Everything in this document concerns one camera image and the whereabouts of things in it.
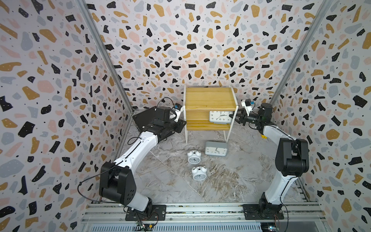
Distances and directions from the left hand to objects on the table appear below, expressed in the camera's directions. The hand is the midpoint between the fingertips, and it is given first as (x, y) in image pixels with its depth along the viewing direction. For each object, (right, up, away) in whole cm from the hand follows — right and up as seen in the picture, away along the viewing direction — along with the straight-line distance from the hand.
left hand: (183, 120), depth 83 cm
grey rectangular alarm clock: (+22, +2, +7) cm, 23 cm away
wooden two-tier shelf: (+9, +10, -4) cm, 14 cm away
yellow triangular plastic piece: (+41, -9, -12) cm, 43 cm away
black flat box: (-35, +2, +29) cm, 45 cm away
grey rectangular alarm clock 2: (+19, -18, +8) cm, 28 cm away
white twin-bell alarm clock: (+6, -22, +4) cm, 23 cm away
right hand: (+29, +4, +5) cm, 30 cm away
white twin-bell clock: (+9, -30, -3) cm, 31 cm away
